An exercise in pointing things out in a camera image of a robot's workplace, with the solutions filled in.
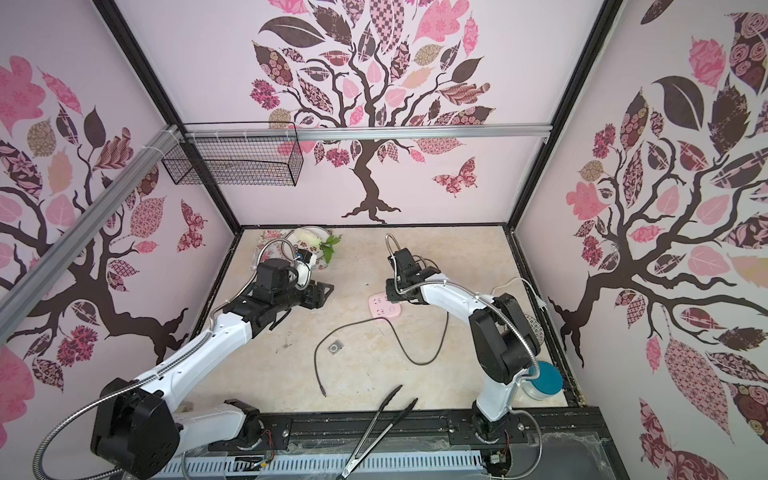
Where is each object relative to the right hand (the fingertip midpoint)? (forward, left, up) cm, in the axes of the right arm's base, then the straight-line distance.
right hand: (394, 287), depth 93 cm
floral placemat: (+30, +51, -7) cm, 60 cm away
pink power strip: (-4, +4, -5) cm, 8 cm away
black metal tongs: (-43, +10, -6) cm, 45 cm away
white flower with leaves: (+24, +26, -4) cm, 35 cm away
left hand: (-6, +20, +8) cm, 22 cm away
